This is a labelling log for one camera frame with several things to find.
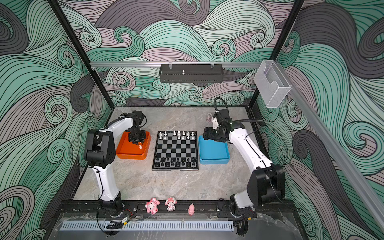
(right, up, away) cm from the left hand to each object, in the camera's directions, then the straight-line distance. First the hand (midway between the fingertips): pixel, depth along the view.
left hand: (142, 141), depth 95 cm
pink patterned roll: (+46, +16, +11) cm, 50 cm away
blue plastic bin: (+47, -7, -2) cm, 47 cm away
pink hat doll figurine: (+22, -27, -23) cm, 41 cm away
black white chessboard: (+23, -6, -2) cm, 23 cm away
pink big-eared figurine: (+13, -28, -24) cm, 39 cm away
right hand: (+43, +5, -12) cm, 45 cm away
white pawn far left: (+11, +2, +3) cm, 12 cm away
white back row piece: (+11, +4, +5) cm, 13 cm away
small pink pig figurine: (+32, -30, -23) cm, 50 cm away
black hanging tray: (+32, +44, 0) cm, 54 cm away
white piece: (-1, -4, -1) cm, 4 cm away
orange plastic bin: (-8, -4, -5) cm, 11 cm away
